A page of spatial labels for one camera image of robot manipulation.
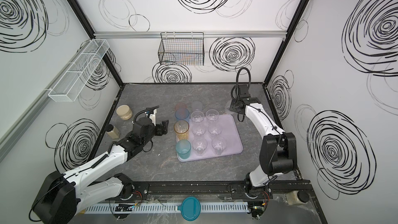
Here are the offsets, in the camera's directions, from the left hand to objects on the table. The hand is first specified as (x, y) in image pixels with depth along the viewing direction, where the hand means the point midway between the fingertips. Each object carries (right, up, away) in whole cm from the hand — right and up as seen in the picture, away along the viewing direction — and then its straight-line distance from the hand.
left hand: (163, 120), depth 84 cm
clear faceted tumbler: (+18, 0, +13) cm, 22 cm away
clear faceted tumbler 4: (+28, +2, +13) cm, 31 cm away
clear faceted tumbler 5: (+29, -7, +10) cm, 32 cm away
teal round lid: (+16, -33, -21) cm, 42 cm away
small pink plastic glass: (+6, +7, +19) cm, 21 cm away
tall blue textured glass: (+9, +2, +9) cm, 13 cm away
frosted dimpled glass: (+18, +7, +18) cm, 26 cm away
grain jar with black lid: (+61, -29, -19) cm, 71 cm away
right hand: (+40, +7, +6) cm, 41 cm away
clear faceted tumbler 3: (+20, -13, -1) cm, 24 cm away
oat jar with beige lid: (-28, +3, +14) cm, 31 cm away
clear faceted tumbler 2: (+19, -7, +8) cm, 22 cm away
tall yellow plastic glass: (+9, -5, +4) cm, 11 cm away
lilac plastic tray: (+39, -9, +10) cm, 41 cm away
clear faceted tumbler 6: (+31, -15, +5) cm, 35 cm away
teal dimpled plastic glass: (+11, -15, -1) cm, 19 cm away
